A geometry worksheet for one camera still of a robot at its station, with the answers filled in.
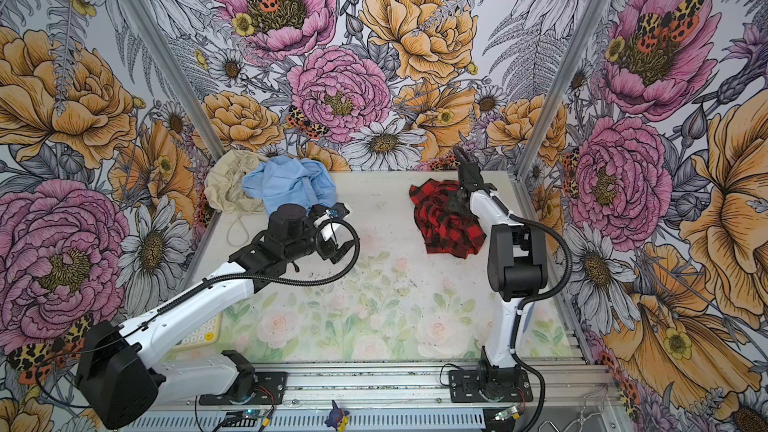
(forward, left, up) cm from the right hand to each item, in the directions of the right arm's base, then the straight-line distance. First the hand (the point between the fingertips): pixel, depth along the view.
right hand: (462, 212), depth 100 cm
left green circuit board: (-52, +57, -7) cm, 78 cm away
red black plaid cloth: (-6, +6, -1) cm, 9 cm away
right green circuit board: (-54, -2, -9) cm, 55 cm away
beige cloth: (+18, +85, -2) cm, 87 cm away
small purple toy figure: (-54, +36, -2) cm, 65 cm away
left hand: (-16, +36, +14) cm, 42 cm away
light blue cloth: (+13, +59, +4) cm, 61 cm away
